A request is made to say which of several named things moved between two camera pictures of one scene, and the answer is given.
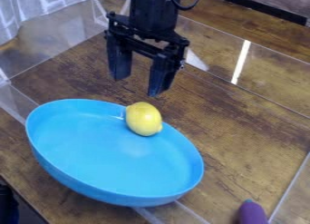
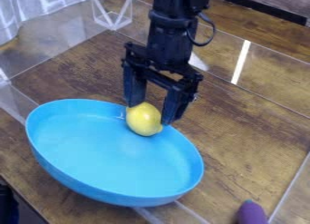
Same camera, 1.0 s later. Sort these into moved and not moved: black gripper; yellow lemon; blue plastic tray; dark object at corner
Moved: black gripper
Not moved: yellow lemon; dark object at corner; blue plastic tray
